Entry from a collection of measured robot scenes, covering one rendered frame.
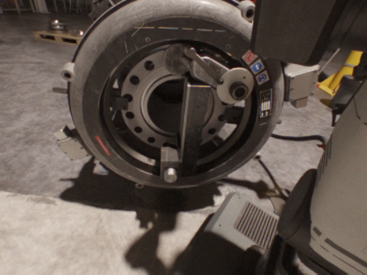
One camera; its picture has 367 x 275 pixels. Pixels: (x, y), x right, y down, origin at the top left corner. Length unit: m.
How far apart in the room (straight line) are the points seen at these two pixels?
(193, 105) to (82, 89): 0.34
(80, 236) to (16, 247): 0.26
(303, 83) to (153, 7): 0.52
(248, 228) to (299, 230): 0.46
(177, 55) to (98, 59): 0.22
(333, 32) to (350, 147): 0.14
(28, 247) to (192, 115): 0.93
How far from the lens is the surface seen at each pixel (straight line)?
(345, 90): 3.19
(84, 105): 0.64
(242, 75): 0.59
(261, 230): 0.87
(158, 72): 0.68
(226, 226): 0.82
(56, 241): 1.11
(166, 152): 0.67
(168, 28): 0.53
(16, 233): 1.22
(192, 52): 0.53
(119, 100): 0.74
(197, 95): 0.56
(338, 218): 0.36
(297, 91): 0.75
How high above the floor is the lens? 0.94
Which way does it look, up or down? 34 degrees down
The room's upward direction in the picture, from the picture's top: 7 degrees clockwise
